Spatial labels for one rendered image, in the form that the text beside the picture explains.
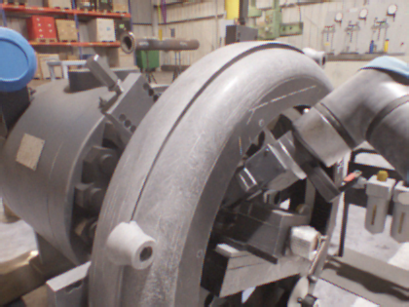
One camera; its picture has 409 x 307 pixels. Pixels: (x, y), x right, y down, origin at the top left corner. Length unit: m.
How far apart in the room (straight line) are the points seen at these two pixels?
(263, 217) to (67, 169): 0.44
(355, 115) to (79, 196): 0.55
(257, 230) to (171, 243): 0.15
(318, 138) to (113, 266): 0.33
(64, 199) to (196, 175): 0.40
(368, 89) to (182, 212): 0.30
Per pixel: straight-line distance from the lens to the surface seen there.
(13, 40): 1.02
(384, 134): 0.46
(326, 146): 0.49
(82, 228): 0.73
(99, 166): 0.69
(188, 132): 0.40
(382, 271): 1.70
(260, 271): 0.58
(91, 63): 0.44
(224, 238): 0.51
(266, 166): 0.47
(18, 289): 1.24
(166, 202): 0.39
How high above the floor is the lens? 0.96
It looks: 18 degrees down
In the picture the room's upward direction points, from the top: 2 degrees counter-clockwise
